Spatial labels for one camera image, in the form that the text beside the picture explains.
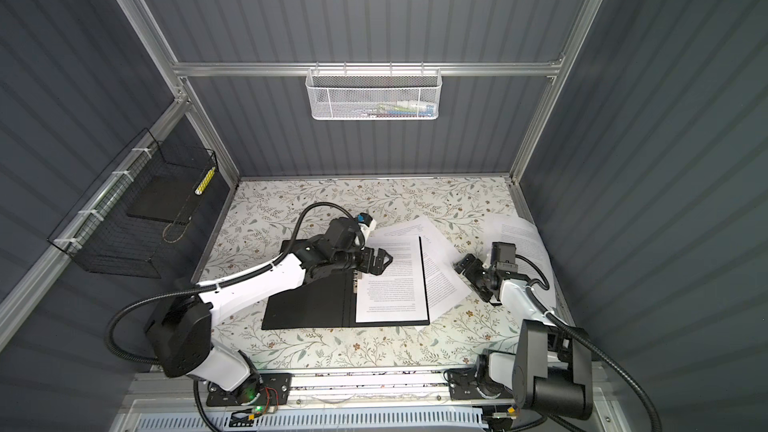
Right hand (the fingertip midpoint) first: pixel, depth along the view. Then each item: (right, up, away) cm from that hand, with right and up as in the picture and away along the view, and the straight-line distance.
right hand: (469, 274), depth 90 cm
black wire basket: (-88, +14, -24) cm, 93 cm away
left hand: (-27, +7, -7) cm, 29 cm away
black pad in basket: (-80, +23, -17) cm, 85 cm away
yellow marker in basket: (-75, +28, -9) cm, 80 cm away
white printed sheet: (-22, -6, -1) cm, 22 cm away
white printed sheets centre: (-7, -3, +2) cm, 8 cm away
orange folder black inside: (-42, -8, -3) cm, 43 cm away
